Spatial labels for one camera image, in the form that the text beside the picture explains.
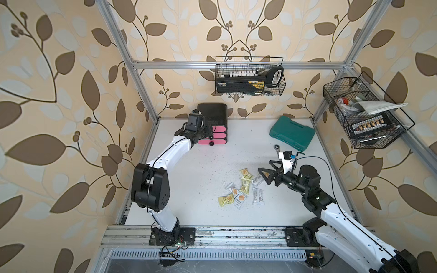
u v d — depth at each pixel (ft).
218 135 3.43
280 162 2.21
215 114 3.54
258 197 2.77
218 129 3.14
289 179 2.17
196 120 2.24
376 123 2.17
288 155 2.15
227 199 2.71
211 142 3.40
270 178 2.22
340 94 2.77
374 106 2.04
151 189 1.51
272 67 2.98
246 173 3.04
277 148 3.45
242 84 2.72
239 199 2.77
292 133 3.56
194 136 2.14
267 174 2.29
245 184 2.90
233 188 2.84
